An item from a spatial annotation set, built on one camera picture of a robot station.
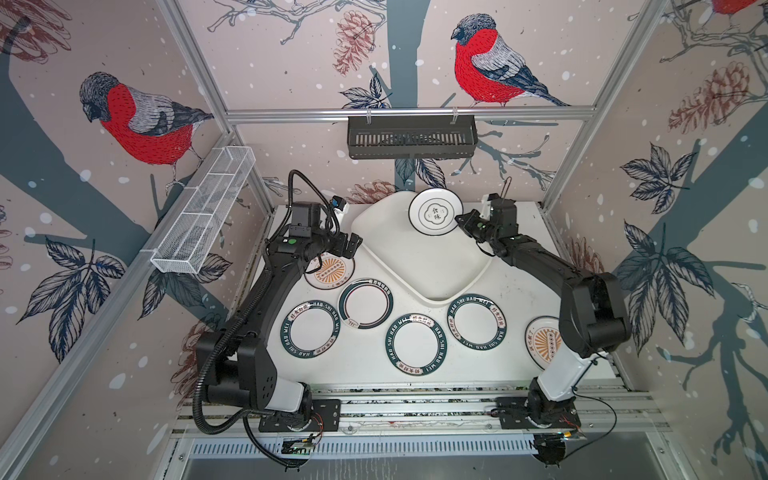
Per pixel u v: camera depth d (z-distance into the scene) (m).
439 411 0.76
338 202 0.73
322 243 0.68
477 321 0.91
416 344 0.86
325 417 0.73
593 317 0.48
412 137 1.05
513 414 0.73
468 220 0.82
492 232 0.73
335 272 1.01
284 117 0.91
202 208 0.79
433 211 0.95
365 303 0.93
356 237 0.75
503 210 0.71
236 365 0.41
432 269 0.95
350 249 0.75
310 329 0.88
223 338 0.41
